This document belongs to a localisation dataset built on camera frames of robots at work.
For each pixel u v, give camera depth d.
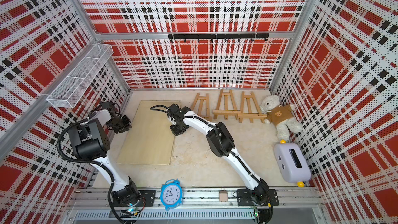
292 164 0.75
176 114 0.75
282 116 0.95
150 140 0.97
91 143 0.52
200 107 1.11
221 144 0.64
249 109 1.08
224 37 0.91
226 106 1.11
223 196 0.75
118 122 0.83
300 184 0.73
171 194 0.73
